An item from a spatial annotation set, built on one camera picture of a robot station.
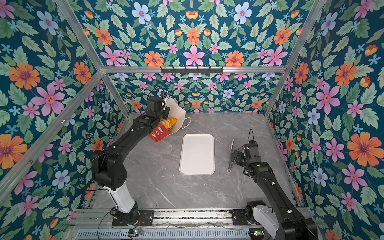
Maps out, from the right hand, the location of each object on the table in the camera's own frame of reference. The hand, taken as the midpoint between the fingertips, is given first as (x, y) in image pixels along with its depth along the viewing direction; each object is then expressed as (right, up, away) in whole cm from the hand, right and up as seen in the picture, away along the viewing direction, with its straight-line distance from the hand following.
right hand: (239, 155), depth 84 cm
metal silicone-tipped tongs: (-2, -7, +9) cm, 11 cm away
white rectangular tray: (-24, -1, +11) cm, 27 cm away
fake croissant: (-43, +19, +11) cm, 49 cm away
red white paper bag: (-38, +27, +11) cm, 48 cm away
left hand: (-44, +32, +1) cm, 54 cm away
